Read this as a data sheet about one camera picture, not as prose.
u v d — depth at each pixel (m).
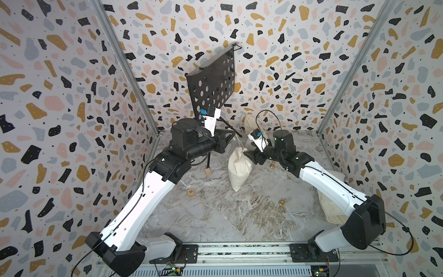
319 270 0.72
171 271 0.71
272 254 0.76
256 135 0.66
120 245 0.36
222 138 0.52
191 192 0.90
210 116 0.51
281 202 0.88
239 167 0.88
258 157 0.69
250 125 1.13
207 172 0.99
